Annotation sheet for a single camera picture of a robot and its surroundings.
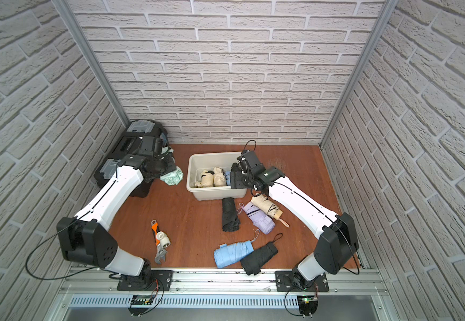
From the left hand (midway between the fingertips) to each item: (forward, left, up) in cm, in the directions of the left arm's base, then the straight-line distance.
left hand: (175, 161), depth 84 cm
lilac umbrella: (-19, -37, -17) cm, 44 cm away
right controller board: (-50, -52, -20) cm, 75 cm away
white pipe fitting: (-27, +4, -19) cm, 34 cm away
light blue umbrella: (+3, -22, -17) cm, 28 cm away
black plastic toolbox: (+14, +28, -5) cm, 31 cm away
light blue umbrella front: (-33, -24, -18) cm, 45 cm away
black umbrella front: (-37, -33, -19) cm, 53 cm away
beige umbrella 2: (+1, -18, -15) cm, 24 cm away
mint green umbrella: (-8, -1, 0) cm, 8 cm away
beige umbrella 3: (-14, -42, -17) cm, 47 cm away
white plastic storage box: (+10, -9, -12) cm, 18 cm away
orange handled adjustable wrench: (-31, +4, -21) cm, 38 cm away
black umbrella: (-21, -24, -15) cm, 35 cm away
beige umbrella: (+2, -11, -18) cm, 21 cm away
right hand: (-7, -29, -2) cm, 30 cm away
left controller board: (-48, +9, -24) cm, 55 cm away
